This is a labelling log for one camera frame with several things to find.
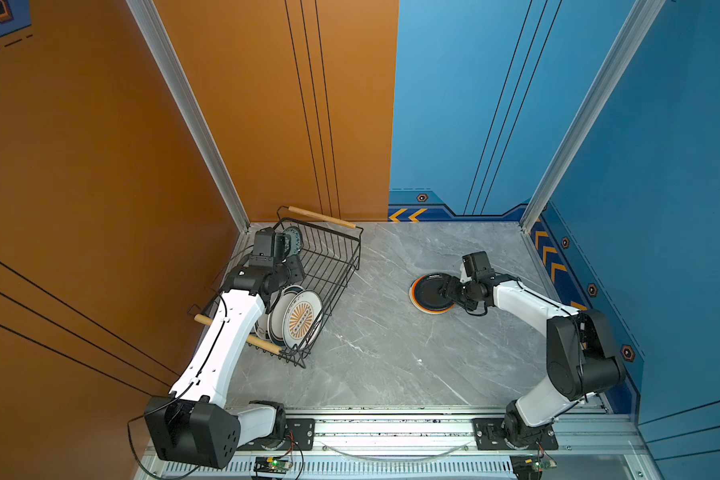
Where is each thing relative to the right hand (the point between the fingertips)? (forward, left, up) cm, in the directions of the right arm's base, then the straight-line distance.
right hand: (442, 294), depth 94 cm
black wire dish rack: (+19, +38, -1) cm, 43 cm away
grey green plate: (+23, +50, +2) cm, 55 cm away
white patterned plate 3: (-14, +53, +5) cm, 55 cm away
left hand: (-2, +44, +18) cm, 47 cm away
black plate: (+2, +4, -2) cm, 5 cm away
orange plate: (-3, +8, -4) cm, 9 cm away
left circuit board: (-43, +47, -6) cm, 64 cm away
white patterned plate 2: (-11, +49, +8) cm, 50 cm away
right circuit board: (-44, -15, -8) cm, 47 cm away
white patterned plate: (-10, +43, +4) cm, 44 cm away
